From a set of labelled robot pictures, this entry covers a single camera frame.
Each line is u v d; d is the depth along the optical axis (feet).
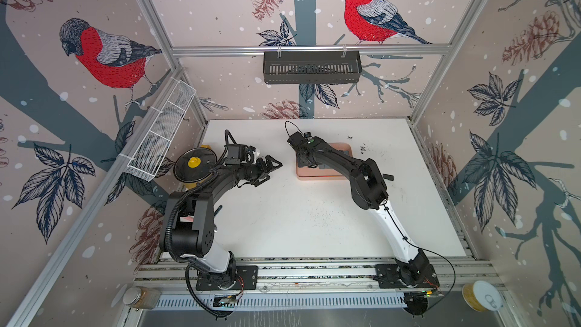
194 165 2.87
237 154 2.44
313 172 3.21
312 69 3.44
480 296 2.17
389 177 3.22
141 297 2.07
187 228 1.49
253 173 2.60
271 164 2.68
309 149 2.49
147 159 2.72
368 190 2.05
